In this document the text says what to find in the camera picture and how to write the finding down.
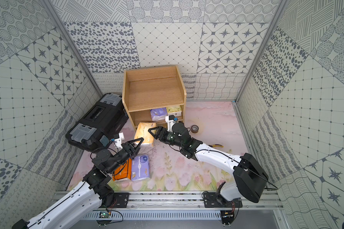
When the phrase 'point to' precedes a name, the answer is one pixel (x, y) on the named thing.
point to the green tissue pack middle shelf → (175, 109)
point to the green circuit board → (103, 214)
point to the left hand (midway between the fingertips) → (142, 137)
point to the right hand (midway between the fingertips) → (151, 133)
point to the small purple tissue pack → (158, 114)
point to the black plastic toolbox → (100, 124)
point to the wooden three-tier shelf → (145, 88)
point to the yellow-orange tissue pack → (142, 131)
